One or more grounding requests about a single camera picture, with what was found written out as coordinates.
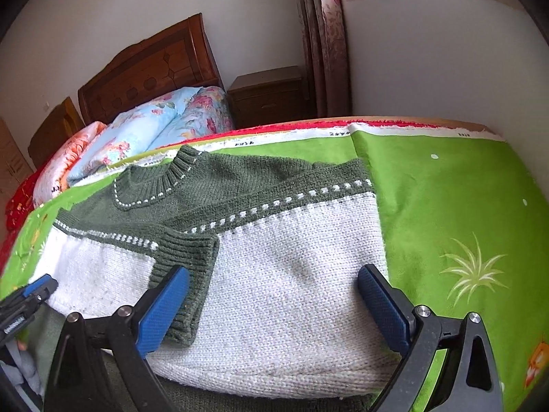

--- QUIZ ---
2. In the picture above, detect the green and white knit sweater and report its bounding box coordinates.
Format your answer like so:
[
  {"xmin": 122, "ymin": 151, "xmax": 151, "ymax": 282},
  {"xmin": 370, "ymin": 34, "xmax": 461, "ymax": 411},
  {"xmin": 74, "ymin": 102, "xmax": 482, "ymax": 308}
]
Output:
[{"xmin": 34, "ymin": 146, "xmax": 396, "ymax": 399}]

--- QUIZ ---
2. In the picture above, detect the red floral bedsheet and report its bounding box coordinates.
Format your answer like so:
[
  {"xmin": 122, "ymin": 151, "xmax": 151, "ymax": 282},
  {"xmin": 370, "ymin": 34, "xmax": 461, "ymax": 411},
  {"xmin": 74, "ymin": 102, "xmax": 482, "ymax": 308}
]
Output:
[{"xmin": 1, "ymin": 164, "xmax": 46, "ymax": 272}]

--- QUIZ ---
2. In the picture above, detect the light wooden wardrobe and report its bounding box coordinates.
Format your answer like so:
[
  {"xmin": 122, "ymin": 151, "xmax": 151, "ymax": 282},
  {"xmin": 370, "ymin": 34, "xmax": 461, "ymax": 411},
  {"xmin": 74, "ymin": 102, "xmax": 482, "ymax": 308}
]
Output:
[{"xmin": 0, "ymin": 119, "xmax": 33, "ymax": 207}]

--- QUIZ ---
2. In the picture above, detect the small wooden headboard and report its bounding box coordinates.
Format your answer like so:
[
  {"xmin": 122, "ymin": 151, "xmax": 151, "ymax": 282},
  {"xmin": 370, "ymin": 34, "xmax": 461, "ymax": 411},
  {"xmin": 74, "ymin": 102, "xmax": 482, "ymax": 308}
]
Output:
[{"xmin": 28, "ymin": 97, "xmax": 85, "ymax": 168}]

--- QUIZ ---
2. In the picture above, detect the light blue floral pillow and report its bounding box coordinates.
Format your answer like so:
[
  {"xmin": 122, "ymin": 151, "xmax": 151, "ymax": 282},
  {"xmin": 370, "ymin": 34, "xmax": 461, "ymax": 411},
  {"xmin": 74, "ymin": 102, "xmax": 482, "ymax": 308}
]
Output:
[{"xmin": 67, "ymin": 87, "xmax": 201, "ymax": 187}]

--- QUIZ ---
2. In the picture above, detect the pink blue floral pillow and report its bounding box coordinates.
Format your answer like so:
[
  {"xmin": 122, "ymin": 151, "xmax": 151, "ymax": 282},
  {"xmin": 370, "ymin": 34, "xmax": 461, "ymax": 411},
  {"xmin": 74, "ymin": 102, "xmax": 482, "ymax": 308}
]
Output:
[{"xmin": 148, "ymin": 85, "xmax": 234, "ymax": 151}]

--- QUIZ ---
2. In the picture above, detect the large carved wooden headboard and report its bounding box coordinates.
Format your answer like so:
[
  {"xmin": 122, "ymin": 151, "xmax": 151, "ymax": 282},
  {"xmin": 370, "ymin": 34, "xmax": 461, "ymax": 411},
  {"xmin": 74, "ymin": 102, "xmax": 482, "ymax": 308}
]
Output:
[{"xmin": 78, "ymin": 13, "xmax": 223, "ymax": 125}]

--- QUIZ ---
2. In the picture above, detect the dark wooden nightstand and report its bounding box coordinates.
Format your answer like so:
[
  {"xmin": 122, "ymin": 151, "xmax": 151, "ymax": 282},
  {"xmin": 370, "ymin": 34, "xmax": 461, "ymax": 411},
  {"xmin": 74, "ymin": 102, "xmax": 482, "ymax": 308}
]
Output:
[{"xmin": 227, "ymin": 66, "xmax": 309, "ymax": 128}]

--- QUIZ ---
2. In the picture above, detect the pink floral curtain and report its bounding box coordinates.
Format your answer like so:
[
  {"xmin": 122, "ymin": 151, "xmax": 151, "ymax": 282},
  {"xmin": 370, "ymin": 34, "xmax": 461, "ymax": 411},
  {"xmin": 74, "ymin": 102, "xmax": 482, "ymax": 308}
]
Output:
[{"xmin": 296, "ymin": 0, "xmax": 352, "ymax": 117}]

